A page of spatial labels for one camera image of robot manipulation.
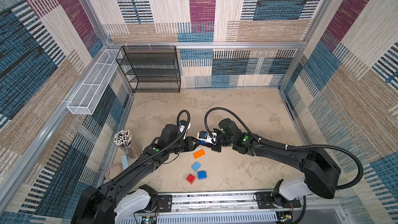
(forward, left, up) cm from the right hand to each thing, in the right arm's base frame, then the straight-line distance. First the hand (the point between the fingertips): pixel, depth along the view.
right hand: (206, 139), depth 81 cm
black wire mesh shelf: (+51, +37, +7) cm, 63 cm away
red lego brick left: (-17, +8, -9) cm, 20 cm away
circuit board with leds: (-32, -35, -13) cm, 49 cm away
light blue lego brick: (-9, +6, -13) cm, 17 cm away
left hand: (-3, +2, +3) cm, 5 cm away
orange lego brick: (-3, +4, -12) cm, 13 cm away
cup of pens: (-3, +39, +6) cm, 39 cm away
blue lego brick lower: (-14, +2, -11) cm, 18 cm away
